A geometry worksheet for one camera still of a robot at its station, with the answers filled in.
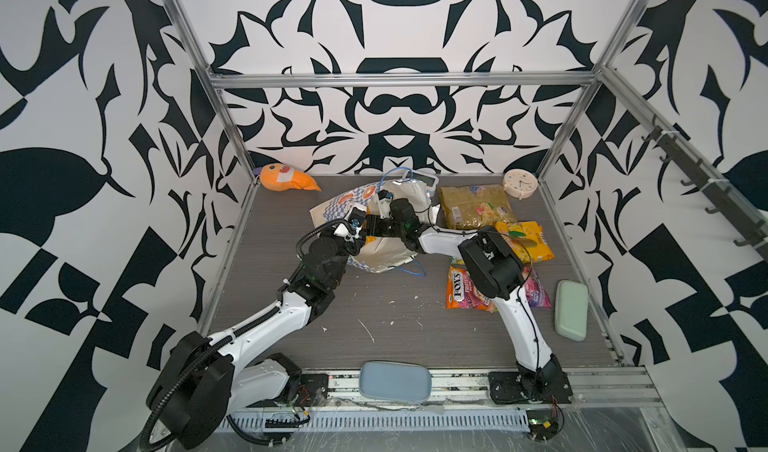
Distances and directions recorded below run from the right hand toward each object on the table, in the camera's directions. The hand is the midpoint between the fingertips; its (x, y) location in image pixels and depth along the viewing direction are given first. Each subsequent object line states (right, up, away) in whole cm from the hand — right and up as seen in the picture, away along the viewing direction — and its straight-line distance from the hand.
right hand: (357, 222), depth 97 cm
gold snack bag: (+39, +5, +8) cm, 40 cm away
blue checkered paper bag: (+9, -9, +2) cm, 13 cm away
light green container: (+61, -24, -11) cm, 67 cm away
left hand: (0, +6, -22) cm, 22 cm away
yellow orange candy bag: (+54, -6, 0) cm, 55 cm away
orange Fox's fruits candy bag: (+31, -20, -10) cm, 38 cm away
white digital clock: (+26, +15, +17) cm, 34 cm away
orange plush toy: (-29, +16, +12) cm, 35 cm away
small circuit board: (+46, -46, -25) cm, 70 cm away
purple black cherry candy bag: (+53, -20, -9) cm, 57 cm away
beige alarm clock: (+60, +14, +19) cm, 64 cm away
